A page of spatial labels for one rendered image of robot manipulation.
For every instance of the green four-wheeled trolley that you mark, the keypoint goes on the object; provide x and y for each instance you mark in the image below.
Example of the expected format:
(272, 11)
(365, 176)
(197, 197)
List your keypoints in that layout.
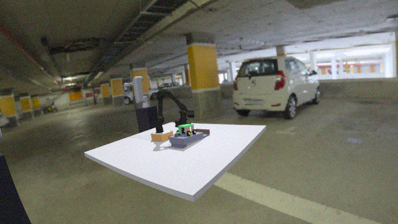
(185, 130)

